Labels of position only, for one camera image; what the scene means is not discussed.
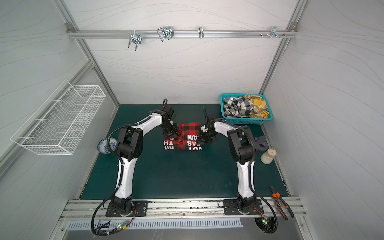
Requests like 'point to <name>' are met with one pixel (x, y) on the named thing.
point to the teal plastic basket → (246, 120)
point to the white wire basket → (59, 124)
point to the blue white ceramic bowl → (102, 146)
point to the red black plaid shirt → (186, 139)
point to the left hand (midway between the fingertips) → (180, 133)
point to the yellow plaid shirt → (260, 109)
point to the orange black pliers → (280, 202)
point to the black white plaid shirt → (237, 107)
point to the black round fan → (267, 224)
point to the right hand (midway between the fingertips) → (199, 139)
